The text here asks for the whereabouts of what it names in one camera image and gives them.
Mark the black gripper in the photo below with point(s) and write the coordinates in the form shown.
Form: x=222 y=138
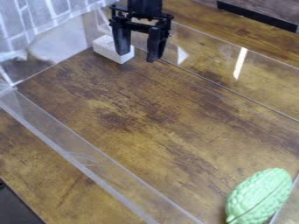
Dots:
x=140 y=16

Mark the white rectangular block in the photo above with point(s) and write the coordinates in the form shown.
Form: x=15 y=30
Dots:
x=103 y=46

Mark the green bumpy toy vegetable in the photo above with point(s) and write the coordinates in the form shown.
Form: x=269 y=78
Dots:
x=258 y=197

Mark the clear acrylic enclosure wall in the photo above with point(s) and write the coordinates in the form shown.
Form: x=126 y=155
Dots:
x=168 y=134

